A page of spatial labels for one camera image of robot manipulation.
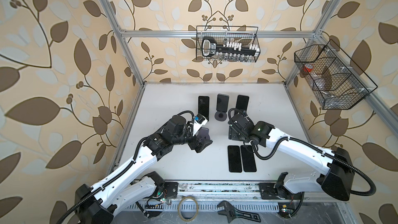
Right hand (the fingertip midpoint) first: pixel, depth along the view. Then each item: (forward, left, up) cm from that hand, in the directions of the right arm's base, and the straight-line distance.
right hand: (234, 134), depth 79 cm
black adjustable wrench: (-32, +4, -12) cm, 34 cm away
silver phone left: (+22, +15, -3) cm, 27 cm away
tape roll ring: (-30, +28, -9) cm, 42 cm away
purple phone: (+22, -8, -1) cm, 23 cm away
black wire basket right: (+14, -48, +22) cm, 55 cm away
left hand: (-3, +14, +8) cm, 17 cm away
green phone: (+22, +4, -1) cm, 22 cm away
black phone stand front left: (+5, +16, -8) cm, 19 cm away
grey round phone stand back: (+21, +4, -15) cm, 26 cm away
